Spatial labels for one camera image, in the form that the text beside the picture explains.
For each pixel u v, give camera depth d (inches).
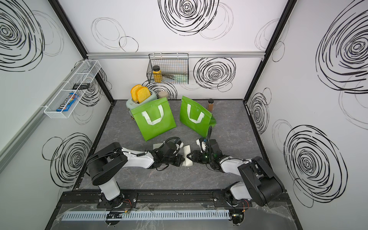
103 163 19.0
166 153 27.7
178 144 32.2
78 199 30.1
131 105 37.9
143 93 38.1
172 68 35.0
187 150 34.5
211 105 42.5
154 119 35.6
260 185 17.0
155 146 36.9
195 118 35.3
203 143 31.2
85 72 35.8
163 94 46.7
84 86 30.9
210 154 27.9
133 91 37.9
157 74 33.4
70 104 27.5
